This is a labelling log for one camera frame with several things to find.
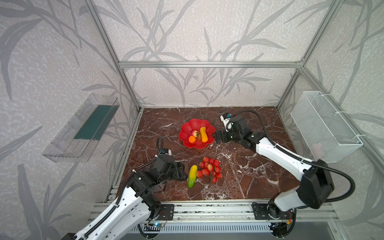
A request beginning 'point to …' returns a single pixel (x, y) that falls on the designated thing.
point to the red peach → (196, 134)
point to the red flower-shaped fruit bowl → (194, 124)
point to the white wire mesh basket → (327, 135)
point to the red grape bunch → (210, 167)
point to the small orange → (192, 139)
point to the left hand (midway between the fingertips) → (182, 165)
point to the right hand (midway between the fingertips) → (219, 128)
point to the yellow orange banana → (204, 134)
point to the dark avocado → (184, 177)
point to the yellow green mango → (192, 175)
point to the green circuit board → (155, 225)
